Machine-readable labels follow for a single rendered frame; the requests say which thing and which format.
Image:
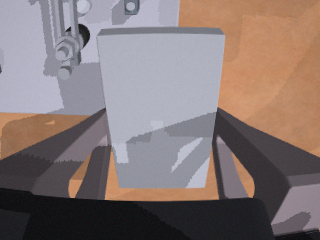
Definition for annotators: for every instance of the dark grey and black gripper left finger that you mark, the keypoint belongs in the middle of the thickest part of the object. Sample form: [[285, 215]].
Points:
[[46, 167]]

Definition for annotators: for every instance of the grey metal fixture plate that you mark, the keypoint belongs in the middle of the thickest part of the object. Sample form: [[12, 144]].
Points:
[[29, 81]]

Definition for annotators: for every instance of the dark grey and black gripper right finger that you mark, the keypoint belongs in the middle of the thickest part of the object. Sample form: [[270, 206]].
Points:
[[286, 178]]

